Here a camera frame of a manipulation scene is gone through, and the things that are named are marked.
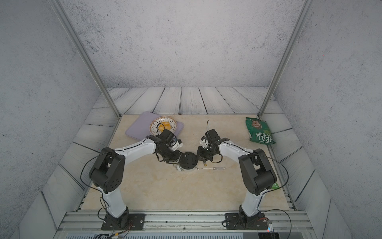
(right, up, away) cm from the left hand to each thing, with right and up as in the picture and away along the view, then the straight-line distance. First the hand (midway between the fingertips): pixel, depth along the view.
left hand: (184, 163), depth 87 cm
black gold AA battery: (+13, -3, +6) cm, 14 cm away
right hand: (+7, +3, +2) cm, 7 cm away
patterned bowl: (-24, +22, +25) cm, 41 cm away
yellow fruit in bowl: (-16, +22, +21) cm, 34 cm away
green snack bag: (+52, +17, +20) cm, 58 cm away
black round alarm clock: (+2, +1, +3) cm, 4 cm away
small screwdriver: (+19, -4, +4) cm, 20 cm away
